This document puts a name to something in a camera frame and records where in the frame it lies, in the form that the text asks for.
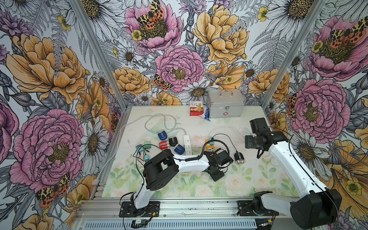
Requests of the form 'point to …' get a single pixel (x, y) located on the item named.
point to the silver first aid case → (223, 103)
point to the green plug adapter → (147, 146)
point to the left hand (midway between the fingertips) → (214, 176)
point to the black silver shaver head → (173, 141)
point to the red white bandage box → (196, 108)
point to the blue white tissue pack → (206, 114)
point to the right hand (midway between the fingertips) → (255, 145)
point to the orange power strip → (210, 148)
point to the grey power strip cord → (147, 116)
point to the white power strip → (187, 144)
